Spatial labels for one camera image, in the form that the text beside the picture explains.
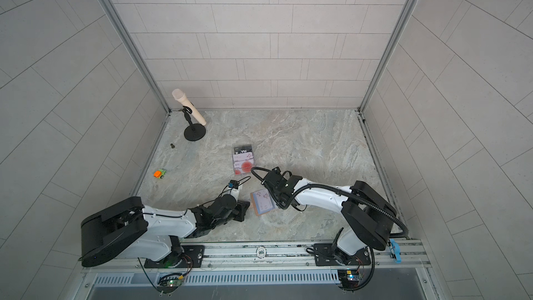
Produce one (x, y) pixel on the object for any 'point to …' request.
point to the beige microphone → (180, 95)
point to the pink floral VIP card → (244, 156)
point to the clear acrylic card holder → (243, 159)
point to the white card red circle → (243, 166)
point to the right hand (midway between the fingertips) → (285, 198)
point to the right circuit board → (352, 275)
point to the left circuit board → (174, 282)
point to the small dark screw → (172, 146)
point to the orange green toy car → (159, 173)
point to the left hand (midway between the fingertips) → (254, 206)
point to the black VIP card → (243, 149)
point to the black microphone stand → (193, 132)
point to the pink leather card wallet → (254, 205)
